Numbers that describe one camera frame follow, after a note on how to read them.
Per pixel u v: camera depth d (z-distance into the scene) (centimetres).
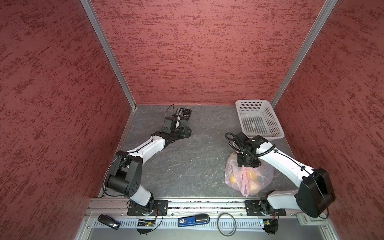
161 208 74
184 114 113
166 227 70
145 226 72
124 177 44
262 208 67
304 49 87
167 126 71
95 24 77
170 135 71
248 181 77
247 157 67
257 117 113
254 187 76
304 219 69
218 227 69
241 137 68
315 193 40
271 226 71
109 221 68
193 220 67
